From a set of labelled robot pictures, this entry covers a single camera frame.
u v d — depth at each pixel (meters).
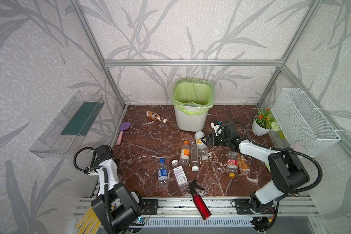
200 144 0.91
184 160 0.85
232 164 0.84
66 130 0.65
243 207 0.73
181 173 0.82
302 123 0.65
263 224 0.72
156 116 1.08
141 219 0.71
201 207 0.72
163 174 0.79
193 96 1.04
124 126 1.06
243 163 0.85
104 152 0.65
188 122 0.99
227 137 0.72
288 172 0.45
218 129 0.82
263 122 0.93
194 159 0.85
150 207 0.73
